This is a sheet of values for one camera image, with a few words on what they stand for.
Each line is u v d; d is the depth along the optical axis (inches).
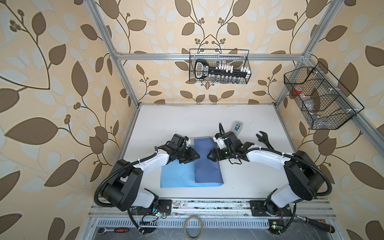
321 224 27.2
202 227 27.6
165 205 29.6
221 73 33.3
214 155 30.5
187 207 29.7
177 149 27.7
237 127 40.0
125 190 16.7
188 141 33.2
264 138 39.0
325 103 28.7
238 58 35.9
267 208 25.7
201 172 31.2
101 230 26.8
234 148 26.9
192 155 30.3
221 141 31.6
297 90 34.8
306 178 17.4
